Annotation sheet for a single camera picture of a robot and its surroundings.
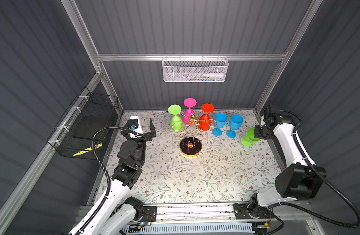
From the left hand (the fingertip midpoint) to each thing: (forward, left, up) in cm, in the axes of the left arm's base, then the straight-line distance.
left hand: (139, 121), depth 65 cm
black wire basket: (-2, +33, -8) cm, 34 cm away
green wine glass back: (+12, -17, -15) cm, 26 cm away
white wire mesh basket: (+59, -32, -8) cm, 68 cm away
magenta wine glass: (+19, -25, -7) cm, 32 cm away
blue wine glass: (+17, -46, -22) cm, 54 cm away
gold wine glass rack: (+7, -26, -35) cm, 44 cm away
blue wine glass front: (+14, -55, -21) cm, 61 cm away
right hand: (+1, -65, -17) cm, 68 cm away
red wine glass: (+11, -33, -16) cm, 38 cm away
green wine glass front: (0, -57, -19) cm, 61 cm away
